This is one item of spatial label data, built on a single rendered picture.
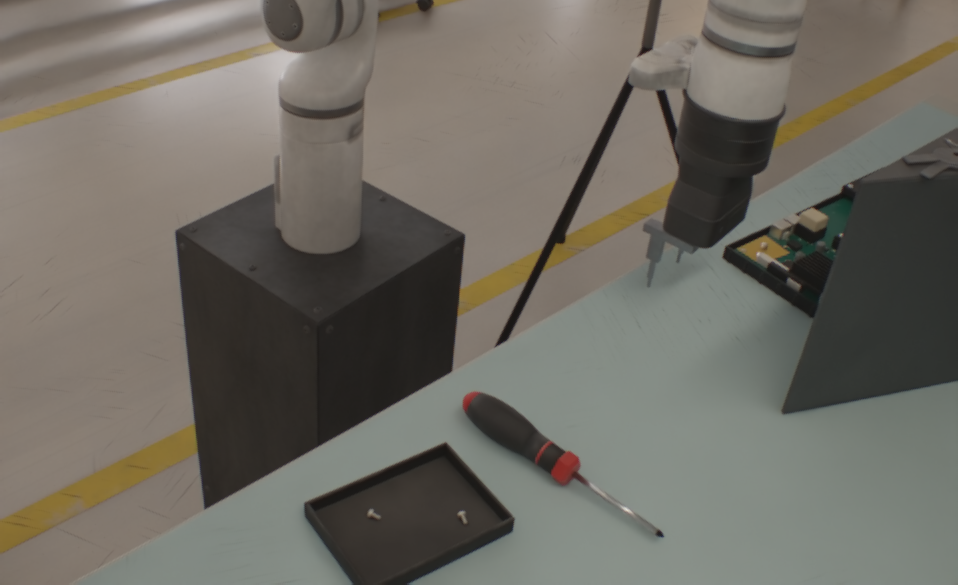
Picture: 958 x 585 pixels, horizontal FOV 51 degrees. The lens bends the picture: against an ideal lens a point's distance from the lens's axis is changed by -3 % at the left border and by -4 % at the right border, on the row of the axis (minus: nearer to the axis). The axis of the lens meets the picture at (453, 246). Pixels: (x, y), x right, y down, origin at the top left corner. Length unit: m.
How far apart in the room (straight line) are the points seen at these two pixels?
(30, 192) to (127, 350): 0.76
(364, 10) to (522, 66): 2.69
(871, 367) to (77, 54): 3.27
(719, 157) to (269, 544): 0.43
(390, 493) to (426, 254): 0.52
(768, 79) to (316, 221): 0.56
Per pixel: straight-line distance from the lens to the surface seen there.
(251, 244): 1.18
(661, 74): 0.79
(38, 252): 2.74
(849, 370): 0.82
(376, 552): 0.66
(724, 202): 0.82
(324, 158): 1.10
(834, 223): 1.05
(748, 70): 0.76
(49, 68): 3.71
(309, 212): 1.14
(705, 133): 0.79
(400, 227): 1.22
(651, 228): 0.85
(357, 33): 1.08
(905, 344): 0.84
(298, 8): 1.01
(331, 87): 1.07
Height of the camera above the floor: 1.52
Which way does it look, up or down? 34 degrees down
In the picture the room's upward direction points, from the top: 5 degrees clockwise
